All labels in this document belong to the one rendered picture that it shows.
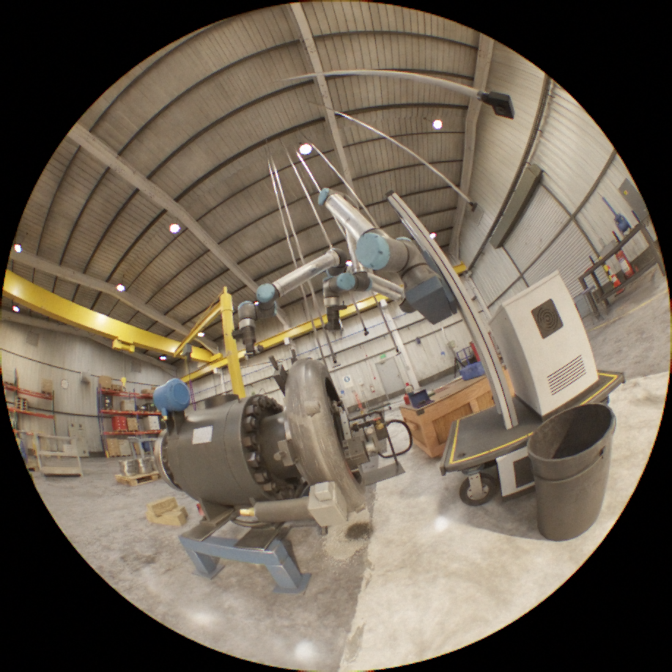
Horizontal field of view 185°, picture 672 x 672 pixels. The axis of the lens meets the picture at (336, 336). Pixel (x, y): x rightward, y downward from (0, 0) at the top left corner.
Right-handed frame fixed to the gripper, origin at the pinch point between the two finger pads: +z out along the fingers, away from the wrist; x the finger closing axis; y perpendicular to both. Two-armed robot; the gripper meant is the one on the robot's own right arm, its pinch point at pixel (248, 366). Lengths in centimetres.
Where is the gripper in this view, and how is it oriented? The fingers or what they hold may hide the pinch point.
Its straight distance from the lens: 106.9
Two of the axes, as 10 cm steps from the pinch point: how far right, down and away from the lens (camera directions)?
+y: 9.3, -1.7, 3.2
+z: 3.0, 8.8, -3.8
